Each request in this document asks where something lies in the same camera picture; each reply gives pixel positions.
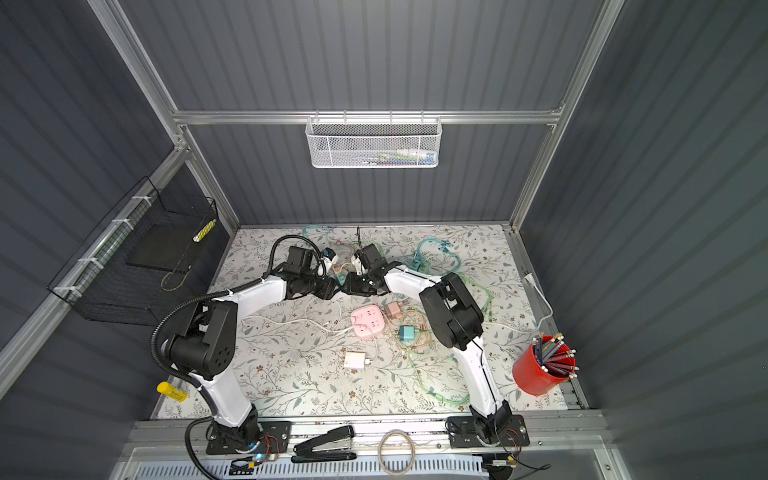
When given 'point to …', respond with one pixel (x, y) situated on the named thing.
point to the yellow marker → (172, 392)
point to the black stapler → (333, 446)
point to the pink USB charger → (393, 310)
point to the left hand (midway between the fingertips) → (333, 283)
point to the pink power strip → (368, 320)
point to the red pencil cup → (531, 378)
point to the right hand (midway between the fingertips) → (348, 291)
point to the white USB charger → (355, 360)
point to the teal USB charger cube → (406, 333)
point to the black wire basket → (150, 256)
